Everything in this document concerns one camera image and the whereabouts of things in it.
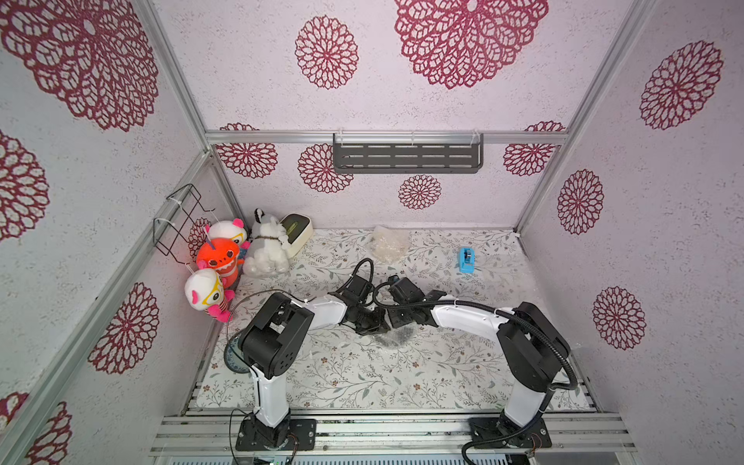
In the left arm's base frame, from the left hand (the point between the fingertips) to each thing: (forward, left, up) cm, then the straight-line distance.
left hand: (390, 331), depth 91 cm
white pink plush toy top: (+28, +52, +17) cm, 62 cm away
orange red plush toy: (+17, +52, +17) cm, 58 cm away
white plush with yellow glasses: (+3, +52, +18) cm, 55 cm away
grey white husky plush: (+28, +42, +11) cm, 51 cm away
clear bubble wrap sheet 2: (+33, -1, +3) cm, 33 cm away
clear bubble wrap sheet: (-3, -2, +2) cm, 4 cm away
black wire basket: (+13, +58, +30) cm, 67 cm away
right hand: (+6, -1, +3) cm, 6 cm away
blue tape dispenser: (+27, -30, 0) cm, 40 cm away
